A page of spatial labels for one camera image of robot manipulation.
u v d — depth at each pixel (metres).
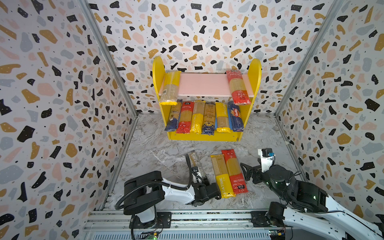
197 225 0.73
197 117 0.97
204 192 0.65
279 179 0.45
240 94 0.70
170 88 0.73
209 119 0.95
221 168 0.90
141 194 0.44
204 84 0.81
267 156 0.55
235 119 0.95
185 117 0.97
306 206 0.44
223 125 0.92
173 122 0.92
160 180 0.47
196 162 0.91
